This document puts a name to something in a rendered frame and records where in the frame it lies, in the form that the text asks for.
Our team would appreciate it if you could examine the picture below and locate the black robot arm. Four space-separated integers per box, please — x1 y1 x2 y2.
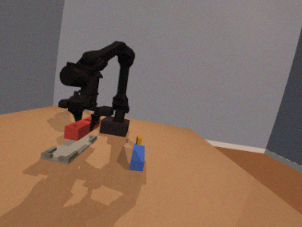
59 41 135 123

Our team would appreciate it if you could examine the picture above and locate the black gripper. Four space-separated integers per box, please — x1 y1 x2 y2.
58 88 113 131

